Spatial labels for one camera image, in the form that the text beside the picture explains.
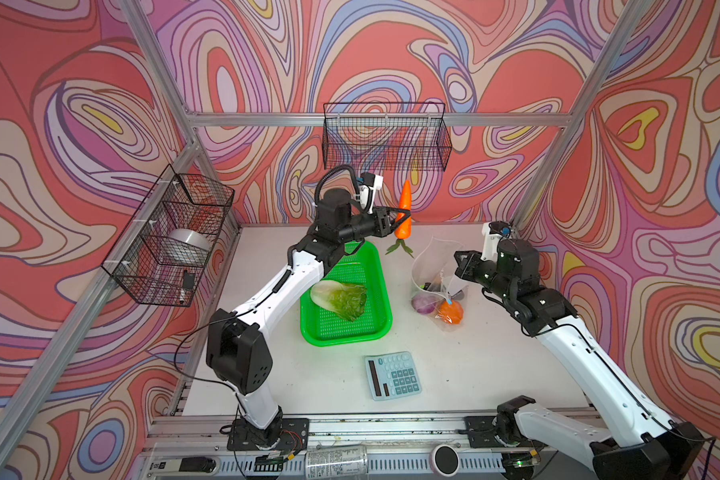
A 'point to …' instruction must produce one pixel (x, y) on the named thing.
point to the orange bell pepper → (451, 312)
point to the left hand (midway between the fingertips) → (411, 214)
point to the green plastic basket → (321, 327)
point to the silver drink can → (336, 463)
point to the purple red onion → (424, 303)
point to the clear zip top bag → (439, 292)
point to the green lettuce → (348, 300)
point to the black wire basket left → (141, 259)
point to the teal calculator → (392, 375)
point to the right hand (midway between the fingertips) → (455, 260)
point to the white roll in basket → (187, 241)
